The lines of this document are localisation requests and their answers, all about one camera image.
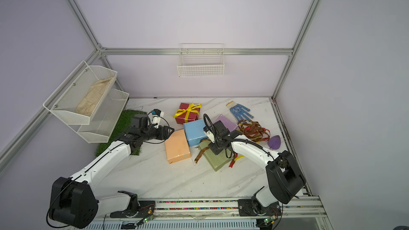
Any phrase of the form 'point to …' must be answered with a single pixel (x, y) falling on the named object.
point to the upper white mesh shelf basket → (80, 96)
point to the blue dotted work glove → (239, 112)
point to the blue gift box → (194, 131)
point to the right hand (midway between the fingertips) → (217, 146)
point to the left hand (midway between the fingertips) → (169, 131)
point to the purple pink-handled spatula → (274, 142)
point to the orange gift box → (177, 146)
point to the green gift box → (215, 161)
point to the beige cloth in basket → (96, 91)
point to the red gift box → (180, 118)
